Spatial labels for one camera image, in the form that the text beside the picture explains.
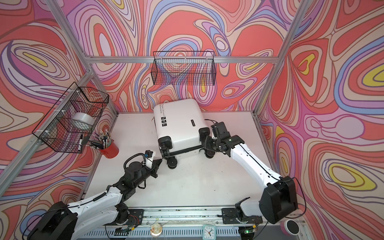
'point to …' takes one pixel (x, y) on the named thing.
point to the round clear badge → (156, 229)
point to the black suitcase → (181, 128)
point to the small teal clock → (209, 232)
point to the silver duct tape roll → (85, 117)
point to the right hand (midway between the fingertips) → (207, 147)
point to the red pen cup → (111, 151)
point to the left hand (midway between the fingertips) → (163, 160)
